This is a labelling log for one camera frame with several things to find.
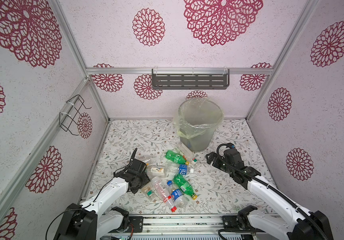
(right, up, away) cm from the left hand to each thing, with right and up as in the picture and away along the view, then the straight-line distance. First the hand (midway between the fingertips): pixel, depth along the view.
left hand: (145, 184), depth 86 cm
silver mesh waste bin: (+35, +23, +13) cm, 44 cm away
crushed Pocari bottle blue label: (+17, +8, +2) cm, 19 cm away
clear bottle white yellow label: (+7, +8, +1) cm, 10 cm away
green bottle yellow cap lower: (+21, +2, -2) cm, 21 cm away
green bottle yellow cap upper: (+18, +15, +6) cm, 24 cm away
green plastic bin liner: (+32, +40, +11) cm, 53 cm away
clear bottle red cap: (+11, -1, -6) cm, 13 cm away
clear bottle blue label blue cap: (+18, -3, -8) cm, 20 cm away
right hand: (+38, +17, -3) cm, 41 cm away
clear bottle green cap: (+3, -2, -5) cm, 6 cm away
